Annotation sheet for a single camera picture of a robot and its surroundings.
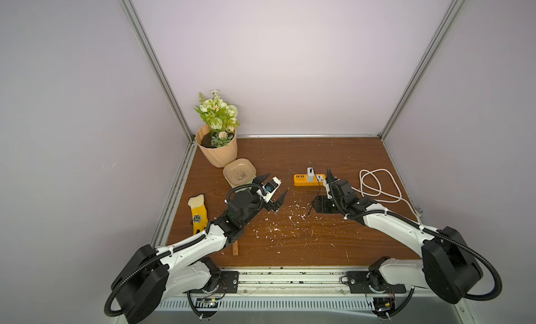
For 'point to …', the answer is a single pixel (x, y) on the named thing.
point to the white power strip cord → (380, 184)
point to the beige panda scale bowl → (239, 171)
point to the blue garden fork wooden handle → (235, 248)
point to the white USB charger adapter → (310, 174)
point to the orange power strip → (301, 180)
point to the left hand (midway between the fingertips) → (278, 181)
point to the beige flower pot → (217, 157)
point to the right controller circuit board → (384, 306)
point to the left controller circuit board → (206, 304)
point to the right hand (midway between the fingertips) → (317, 201)
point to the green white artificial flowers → (221, 118)
